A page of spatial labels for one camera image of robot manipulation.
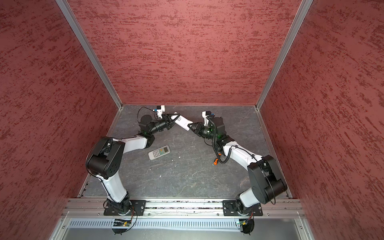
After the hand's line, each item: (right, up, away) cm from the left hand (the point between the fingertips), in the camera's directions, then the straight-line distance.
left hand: (181, 117), depth 84 cm
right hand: (+3, -6, -4) cm, 8 cm away
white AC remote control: (+1, -2, -1) cm, 3 cm away
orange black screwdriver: (+21, -27, +5) cm, 34 cm away
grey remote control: (-15, -22, +8) cm, 28 cm away
